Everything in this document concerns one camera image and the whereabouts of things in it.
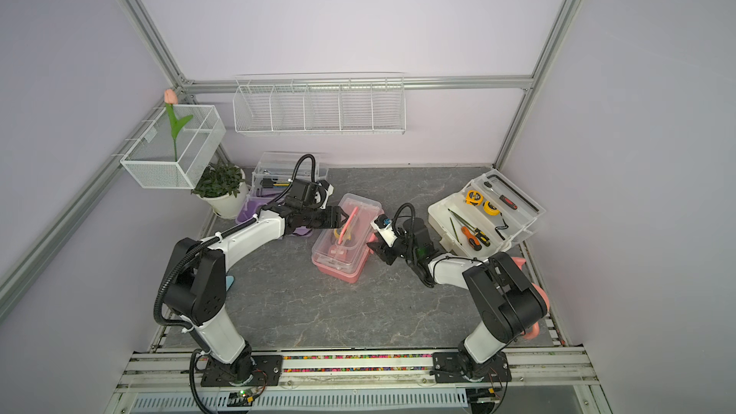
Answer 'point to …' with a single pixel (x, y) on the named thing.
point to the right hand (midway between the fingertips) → (372, 236)
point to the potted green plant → (224, 188)
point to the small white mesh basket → (151, 158)
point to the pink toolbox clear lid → (344, 248)
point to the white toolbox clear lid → (489, 216)
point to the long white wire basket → (368, 103)
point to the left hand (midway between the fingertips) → (342, 221)
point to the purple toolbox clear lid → (274, 169)
